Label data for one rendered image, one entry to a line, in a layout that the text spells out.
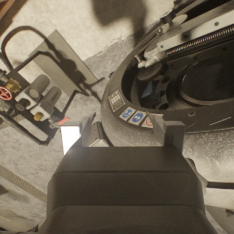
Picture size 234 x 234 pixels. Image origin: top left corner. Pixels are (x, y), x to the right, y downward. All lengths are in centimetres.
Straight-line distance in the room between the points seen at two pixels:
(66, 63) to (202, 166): 114
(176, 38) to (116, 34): 62
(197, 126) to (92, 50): 100
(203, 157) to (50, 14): 112
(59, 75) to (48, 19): 37
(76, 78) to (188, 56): 89
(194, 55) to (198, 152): 37
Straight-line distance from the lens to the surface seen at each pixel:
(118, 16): 110
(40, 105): 94
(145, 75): 59
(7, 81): 95
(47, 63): 133
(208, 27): 53
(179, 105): 52
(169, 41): 56
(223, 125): 26
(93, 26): 114
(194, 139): 25
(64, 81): 134
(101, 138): 45
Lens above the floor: 108
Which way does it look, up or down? 48 degrees down
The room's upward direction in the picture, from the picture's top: 170 degrees counter-clockwise
